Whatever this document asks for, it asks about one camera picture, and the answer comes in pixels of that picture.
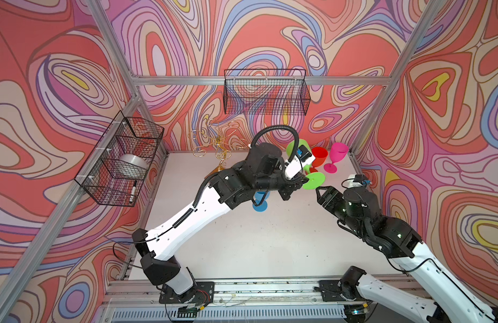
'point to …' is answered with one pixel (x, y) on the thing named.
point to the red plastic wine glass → (320, 154)
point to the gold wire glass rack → (214, 135)
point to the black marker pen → (133, 192)
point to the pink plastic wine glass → (338, 152)
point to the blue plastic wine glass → (262, 206)
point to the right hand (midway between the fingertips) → (322, 197)
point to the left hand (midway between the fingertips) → (308, 177)
